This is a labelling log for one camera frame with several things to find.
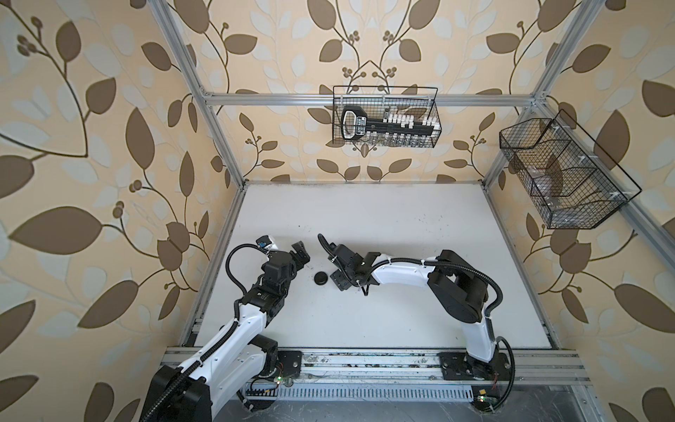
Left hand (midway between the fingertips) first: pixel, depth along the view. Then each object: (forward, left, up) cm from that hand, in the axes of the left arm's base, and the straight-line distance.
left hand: (294, 247), depth 83 cm
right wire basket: (+10, -80, +20) cm, 83 cm away
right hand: (-2, -16, -13) cm, 21 cm away
